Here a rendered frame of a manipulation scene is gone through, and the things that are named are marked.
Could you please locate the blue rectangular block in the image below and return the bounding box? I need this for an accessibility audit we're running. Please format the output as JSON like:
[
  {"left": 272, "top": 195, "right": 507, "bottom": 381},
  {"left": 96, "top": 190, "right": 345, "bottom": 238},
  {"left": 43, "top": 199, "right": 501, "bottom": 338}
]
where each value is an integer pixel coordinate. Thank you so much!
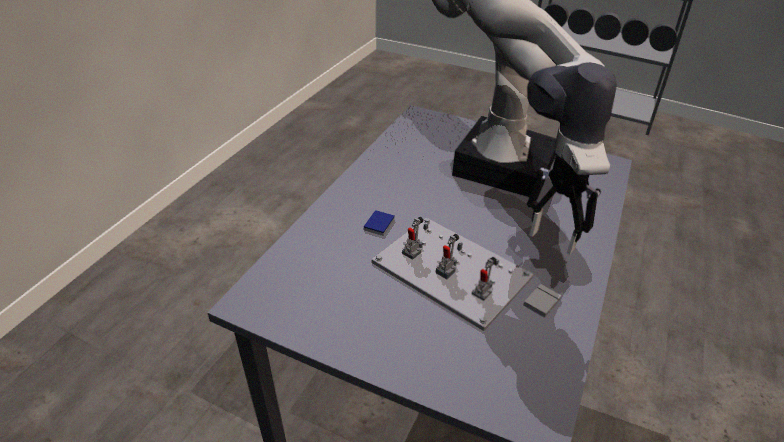
[{"left": 364, "top": 210, "right": 394, "bottom": 236}]

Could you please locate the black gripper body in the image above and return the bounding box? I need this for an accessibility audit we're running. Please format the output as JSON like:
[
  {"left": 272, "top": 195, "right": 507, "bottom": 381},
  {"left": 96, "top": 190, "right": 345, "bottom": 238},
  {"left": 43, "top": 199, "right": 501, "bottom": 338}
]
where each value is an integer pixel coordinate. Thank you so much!
[{"left": 549, "top": 154, "right": 589, "bottom": 198}]

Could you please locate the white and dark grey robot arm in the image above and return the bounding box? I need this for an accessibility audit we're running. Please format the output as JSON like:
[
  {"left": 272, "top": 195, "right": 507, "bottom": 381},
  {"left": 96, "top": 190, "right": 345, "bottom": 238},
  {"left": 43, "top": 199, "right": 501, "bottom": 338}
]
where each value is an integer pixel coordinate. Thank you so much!
[{"left": 432, "top": 0, "right": 617, "bottom": 175}]

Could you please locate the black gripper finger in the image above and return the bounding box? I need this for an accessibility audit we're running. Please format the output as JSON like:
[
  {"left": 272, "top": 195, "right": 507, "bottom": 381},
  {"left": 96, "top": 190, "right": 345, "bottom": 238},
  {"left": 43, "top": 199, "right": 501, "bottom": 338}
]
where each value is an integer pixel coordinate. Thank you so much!
[
  {"left": 527, "top": 166, "right": 563, "bottom": 237},
  {"left": 567, "top": 184, "right": 601, "bottom": 254}
]

